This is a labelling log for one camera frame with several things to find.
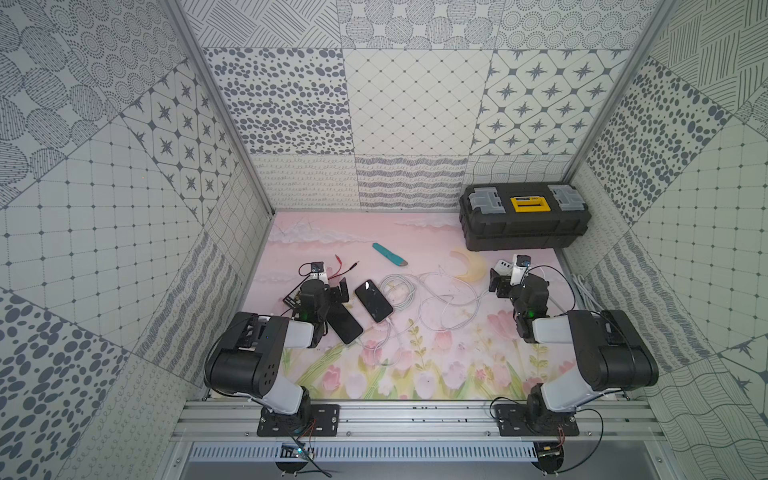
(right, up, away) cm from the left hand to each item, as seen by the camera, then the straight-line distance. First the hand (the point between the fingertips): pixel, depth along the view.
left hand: (323, 275), depth 94 cm
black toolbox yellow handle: (+65, +19, +2) cm, 68 cm away
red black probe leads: (+4, 0, +10) cm, 11 cm away
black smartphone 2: (+7, -14, -3) cm, 16 cm away
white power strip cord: (+87, -6, +4) cm, 87 cm away
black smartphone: (+16, -9, +1) cm, 19 cm away
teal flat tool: (+21, +5, +13) cm, 25 cm away
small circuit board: (-2, -40, -23) cm, 46 cm away
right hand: (+59, +1, +1) cm, 59 cm away
